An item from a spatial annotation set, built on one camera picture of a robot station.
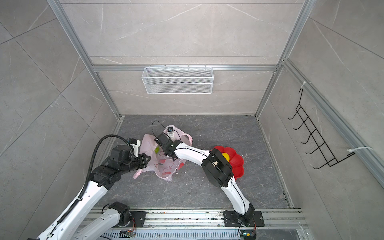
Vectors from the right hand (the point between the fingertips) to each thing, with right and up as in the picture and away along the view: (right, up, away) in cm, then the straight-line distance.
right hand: (171, 142), depth 95 cm
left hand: (-7, -4, -20) cm, 21 cm away
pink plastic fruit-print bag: (-5, -13, -4) cm, 15 cm away
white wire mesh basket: (+4, +42, +6) cm, 42 cm away
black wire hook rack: (+71, -1, -32) cm, 77 cm away
